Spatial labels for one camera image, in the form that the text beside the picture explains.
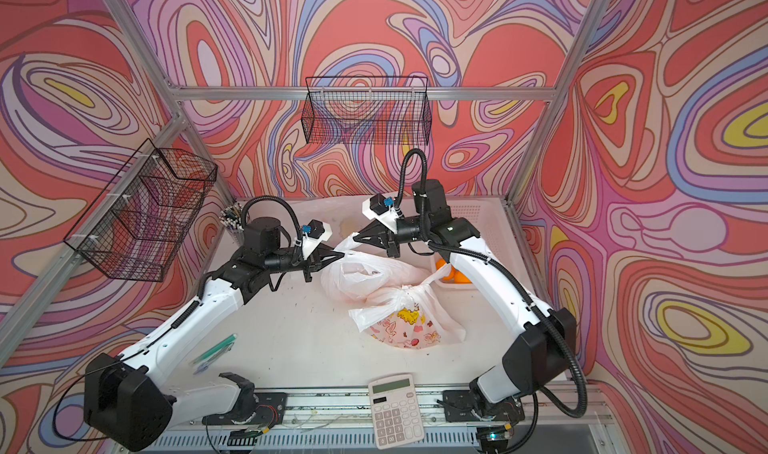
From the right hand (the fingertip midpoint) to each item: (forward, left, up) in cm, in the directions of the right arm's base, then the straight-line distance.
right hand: (359, 244), depth 68 cm
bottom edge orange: (+5, -27, -25) cm, 37 cm away
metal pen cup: (+23, +43, -14) cm, 50 cm away
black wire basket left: (+12, +57, -1) cm, 58 cm away
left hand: (+1, +5, -6) cm, 7 cm away
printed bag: (-3, +3, -9) cm, 10 cm away
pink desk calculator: (-29, -7, -30) cm, 42 cm away
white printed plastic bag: (-10, -12, -18) cm, 24 cm away
